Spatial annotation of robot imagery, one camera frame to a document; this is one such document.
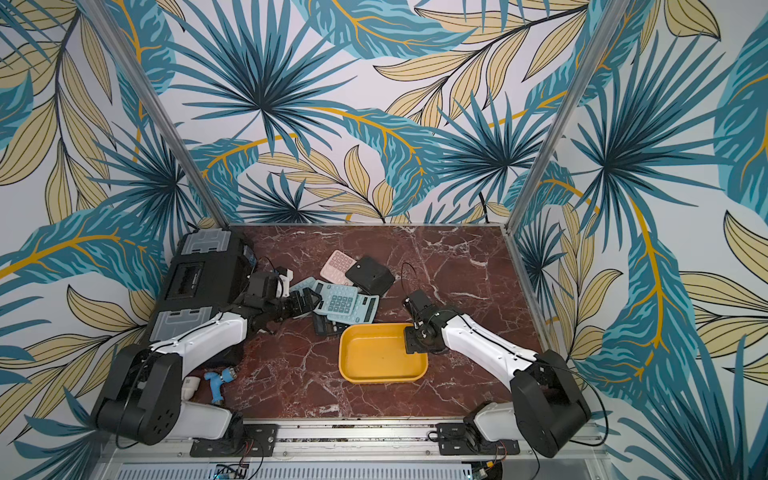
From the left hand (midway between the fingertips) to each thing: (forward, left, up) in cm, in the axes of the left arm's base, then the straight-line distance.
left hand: (311, 303), depth 89 cm
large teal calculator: (0, -16, -4) cm, 17 cm away
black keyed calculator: (-5, -4, -5) cm, 8 cm away
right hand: (-10, -31, -3) cm, 33 cm away
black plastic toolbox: (+4, +29, +8) cm, 30 cm away
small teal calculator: (+8, -1, -3) cm, 9 cm away
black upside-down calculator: (+13, -17, -4) cm, 22 cm away
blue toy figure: (-20, +20, -5) cm, 28 cm away
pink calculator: (+15, -5, -3) cm, 16 cm away
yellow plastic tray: (-11, -20, -9) cm, 25 cm away
